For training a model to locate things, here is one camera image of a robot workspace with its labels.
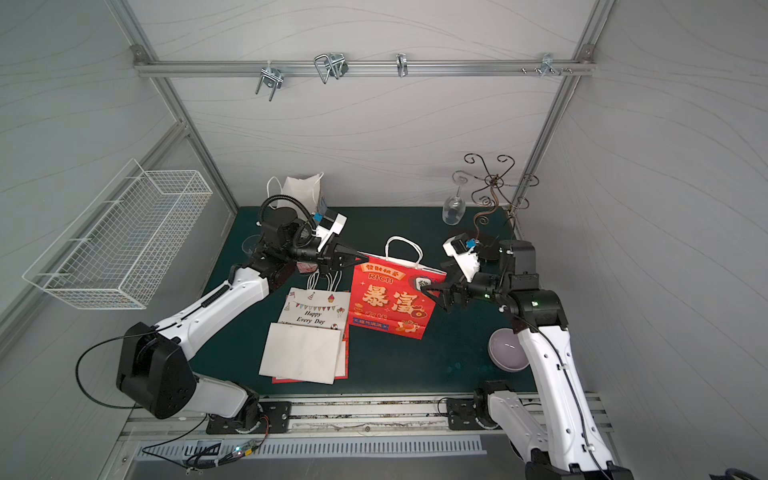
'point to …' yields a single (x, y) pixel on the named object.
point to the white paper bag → (304, 343)
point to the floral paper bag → (306, 190)
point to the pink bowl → (506, 350)
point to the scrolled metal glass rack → (489, 195)
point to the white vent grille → (233, 450)
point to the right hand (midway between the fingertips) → (437, 276)
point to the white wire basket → (120, 248)
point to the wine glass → (454, 208)
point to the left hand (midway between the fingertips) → (366, 261)
